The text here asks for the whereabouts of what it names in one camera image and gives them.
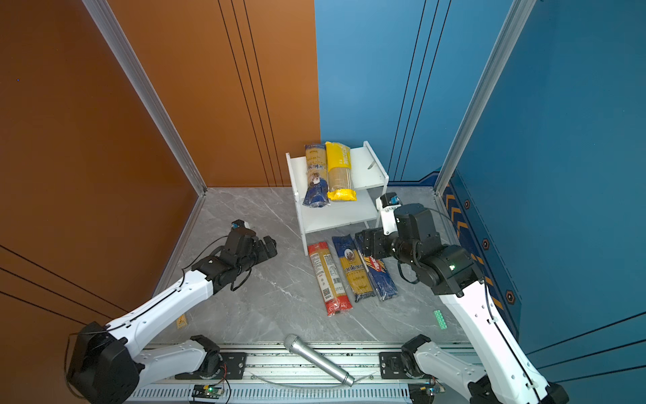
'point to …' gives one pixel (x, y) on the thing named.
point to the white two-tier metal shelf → (369, 179)
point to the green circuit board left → (207, 390)
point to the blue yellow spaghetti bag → (359, 279)
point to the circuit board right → (423, 393)
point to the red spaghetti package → (329, 279)
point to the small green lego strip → (440, 319)
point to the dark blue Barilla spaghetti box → (380, 277)
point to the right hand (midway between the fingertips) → (371, 232)
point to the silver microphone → (298, 346)
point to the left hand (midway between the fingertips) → (268, 243)
